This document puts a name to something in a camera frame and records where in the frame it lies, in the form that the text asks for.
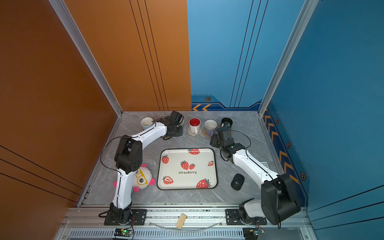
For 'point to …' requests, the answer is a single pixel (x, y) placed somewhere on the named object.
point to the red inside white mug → (194, 125)
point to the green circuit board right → (251, 233)
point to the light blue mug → (147, 122)
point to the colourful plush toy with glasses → (142, 179)
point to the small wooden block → (181, 221)
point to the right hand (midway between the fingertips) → (214, 138)
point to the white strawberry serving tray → (187, 168)
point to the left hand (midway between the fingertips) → (179, 130)
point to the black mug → (226, 122)
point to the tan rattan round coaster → (204, 133)
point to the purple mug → (210, 126)
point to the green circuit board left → (123, 232)
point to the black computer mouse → (237, 181)
